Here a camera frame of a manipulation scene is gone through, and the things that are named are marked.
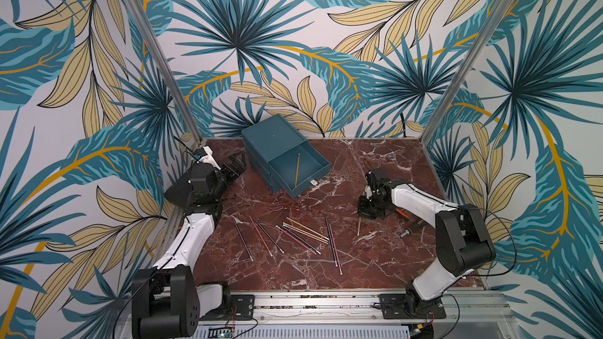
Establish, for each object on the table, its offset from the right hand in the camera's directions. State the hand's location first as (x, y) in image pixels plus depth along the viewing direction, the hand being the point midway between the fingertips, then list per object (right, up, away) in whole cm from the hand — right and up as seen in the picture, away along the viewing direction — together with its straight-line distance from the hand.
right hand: (360, 213), depth 92 cm
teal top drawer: (-26, +16, -5) cm, 31 cm away
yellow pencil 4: (-21, -7, -3) cm, 22 cm away
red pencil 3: (-10, -12, -6) cm, 17 cm away
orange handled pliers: (+18, -6, -3) cm, 19 cm away
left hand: (-45, +21, -11) cm, 51 cm away
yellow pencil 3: (-20, -6, -2) cm, 21 cm away
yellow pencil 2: (-1, -4, -2) cm, 5 cm away
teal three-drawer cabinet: (-35, +29, -2) cm, 46 cm away
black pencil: (-43, -10, -6) cm, 45 cm away
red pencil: (-38, -8, -4) cm, 39 cm away
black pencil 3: (-23, -9, -4) cm, 25 cm away
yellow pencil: (-25, +17, -4) cm, 30 cm away
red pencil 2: (-25, -9, -4) cm, 27 cm away
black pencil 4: (-12, -10, -5) cm, 16 cm away
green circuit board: (-48, -32, -20) cm, 61 cm away
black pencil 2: (-35, -7, -4) cm, 36 cm away
